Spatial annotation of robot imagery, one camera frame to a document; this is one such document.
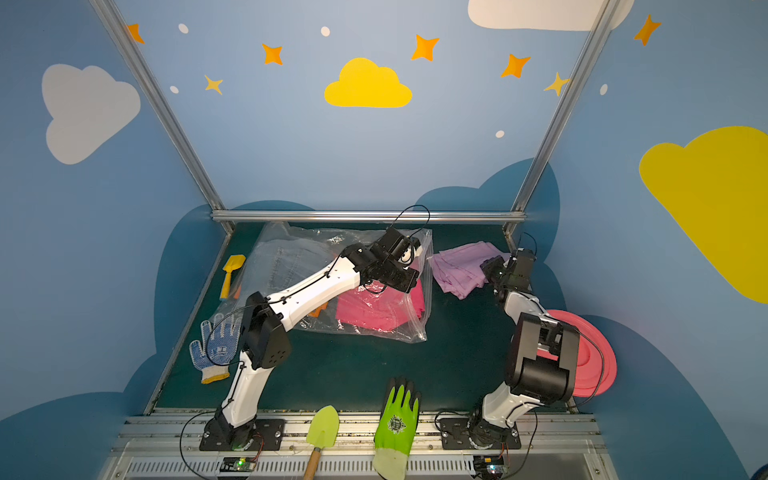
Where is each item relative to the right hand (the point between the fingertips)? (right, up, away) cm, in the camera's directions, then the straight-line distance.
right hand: (489, 256), depth 94 cm
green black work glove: (-30, -44, -19) cm, 57 cm away
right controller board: (-8, -51, -23) cm, 56 cm away
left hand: (-23, -7, -11) cm, 26 cm away
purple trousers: (-9, -5, +4) cm, 11 cm away
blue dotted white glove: (-83, -27, -5) cm, 88 cm away
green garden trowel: (-49, -45, -19) cm, 69 cm away
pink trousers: (-35, -15, -6) cm, 39 cm away
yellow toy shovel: (-89, -2, +14) cm, 90 cm away
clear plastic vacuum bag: (-70, +1, +10) cm, 71 cm away
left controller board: (-69, -50, -23) cm, 89 cm away
